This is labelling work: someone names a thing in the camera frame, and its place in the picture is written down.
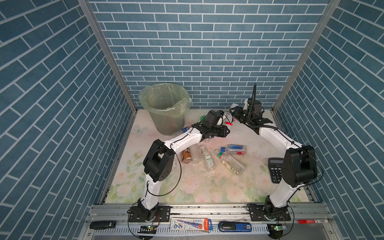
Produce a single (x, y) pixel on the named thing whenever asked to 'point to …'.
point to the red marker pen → (302, 221)
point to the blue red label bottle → (235, 149)
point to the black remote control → (95, 225)
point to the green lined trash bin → (168, 104)
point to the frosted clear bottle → (196, 154)
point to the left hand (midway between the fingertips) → (228, 131)
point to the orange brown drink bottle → (186, 157)
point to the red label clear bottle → (229, 119)
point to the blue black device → (226, 226)
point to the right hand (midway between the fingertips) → (229, 108)
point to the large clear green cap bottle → (235, 166)
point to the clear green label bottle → (208, 159)
